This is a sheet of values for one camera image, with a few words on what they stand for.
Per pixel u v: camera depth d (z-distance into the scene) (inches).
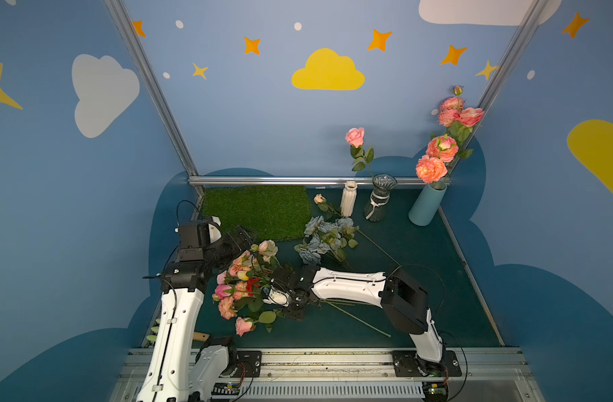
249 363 29.4
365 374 28.9
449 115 32.9
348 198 40.6
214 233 22.5
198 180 45.4
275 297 29.7
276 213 43.9
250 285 33.2
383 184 39.9
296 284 24.7
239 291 33.1
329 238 36.4
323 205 45.0
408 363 29.4
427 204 38.6
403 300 19.1
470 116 30.8
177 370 15.3
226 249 25.0
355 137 30.7
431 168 25.5
